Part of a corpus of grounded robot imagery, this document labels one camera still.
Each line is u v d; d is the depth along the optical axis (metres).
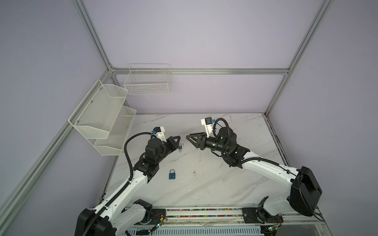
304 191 0.42
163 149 0.60
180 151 0.98
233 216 0.75
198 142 0.64
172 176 0.86
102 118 0.78
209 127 0.65
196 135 0.66
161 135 0.70
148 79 0.96
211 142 0.64
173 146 0.66
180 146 1.00
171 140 0.67
